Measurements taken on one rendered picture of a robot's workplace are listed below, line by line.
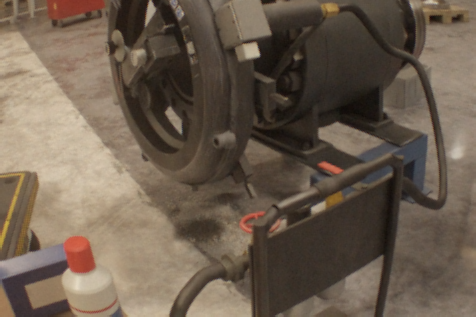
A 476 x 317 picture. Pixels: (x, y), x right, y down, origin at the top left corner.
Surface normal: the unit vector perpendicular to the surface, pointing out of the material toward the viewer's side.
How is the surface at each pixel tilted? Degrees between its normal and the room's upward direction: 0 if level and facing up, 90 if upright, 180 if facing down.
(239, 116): 102
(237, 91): 91
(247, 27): 68
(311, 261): 90
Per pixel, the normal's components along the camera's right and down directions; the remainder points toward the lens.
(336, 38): 0.54, 0.12
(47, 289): 0.56, 0.43
